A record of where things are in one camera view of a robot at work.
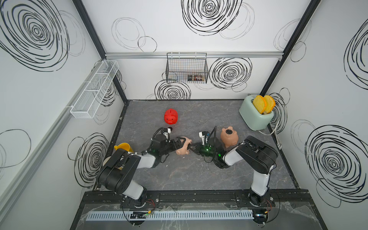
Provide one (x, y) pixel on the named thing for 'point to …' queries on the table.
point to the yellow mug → (123, 145)
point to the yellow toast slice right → (270, 103)
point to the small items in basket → (194, 77)
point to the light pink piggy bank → (184, 150)
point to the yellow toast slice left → (260, 103)
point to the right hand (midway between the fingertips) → (187, 147)
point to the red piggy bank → (171, 116)
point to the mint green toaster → (252, 118)
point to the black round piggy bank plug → (171, 128)
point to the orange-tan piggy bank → (229, 136)
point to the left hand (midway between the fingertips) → (181, 142)
